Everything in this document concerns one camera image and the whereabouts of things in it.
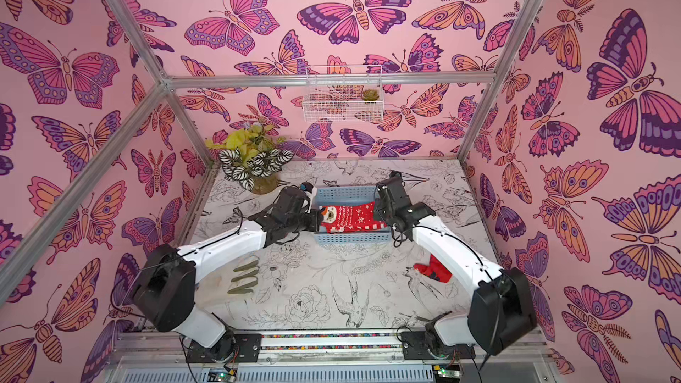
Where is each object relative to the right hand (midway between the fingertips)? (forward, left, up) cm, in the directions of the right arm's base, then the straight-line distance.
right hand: (385, 204), depth 85 cm
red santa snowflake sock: (-3, +13, -5) cm, 14 cm away
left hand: (-2, +19, -4) cm, 19 cm away
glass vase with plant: (+13, +44, +8) cm, 47 cm away
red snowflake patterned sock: (-16, -16, -14) cm, 27 cm away
